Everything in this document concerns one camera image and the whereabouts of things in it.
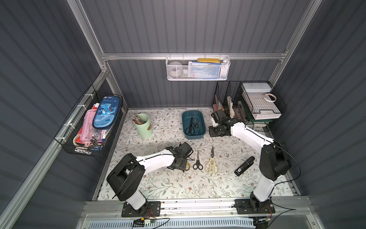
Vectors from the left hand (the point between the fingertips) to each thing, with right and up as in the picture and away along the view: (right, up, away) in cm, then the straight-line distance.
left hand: (181, 165), depth 87 cm
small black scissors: (+11, +1, +2) cm, 11 cm away
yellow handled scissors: (+5, -1, +1) cm, 6 cm away
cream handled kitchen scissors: (+20, -1, +1) cm, 20 cm away
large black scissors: (+7, +21, +18) cm, 29 cm away
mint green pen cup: (-24, +21, +9) cm, 34 cm away
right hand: (+22, +21, +5) cm, 31 cm away
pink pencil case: (-44, +23, -19) cm, 54 cm away
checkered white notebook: (+52, +47, +15) cm, 72 cm away
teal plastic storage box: (+14, +28, +22) cm, 39 cm away
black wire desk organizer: (+38, +48, +28) cm, 67 cm away
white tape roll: (+61, +42, +12) cm, 75 cm away
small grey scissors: (+12, +24, +22) cm, 34 cm away
